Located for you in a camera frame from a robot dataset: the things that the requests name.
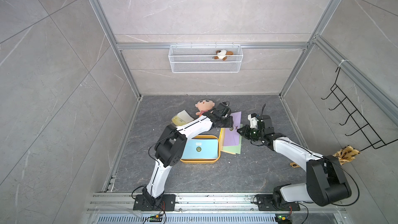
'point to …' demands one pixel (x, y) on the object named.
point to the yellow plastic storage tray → (202, 160)
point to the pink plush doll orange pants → (204, 106)
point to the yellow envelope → (222, 138)
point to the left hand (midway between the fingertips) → (233, 120)
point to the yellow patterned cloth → (345, 154)
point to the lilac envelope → (231, 137)
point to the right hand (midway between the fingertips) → (238, 129)
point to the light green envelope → (236, 149)
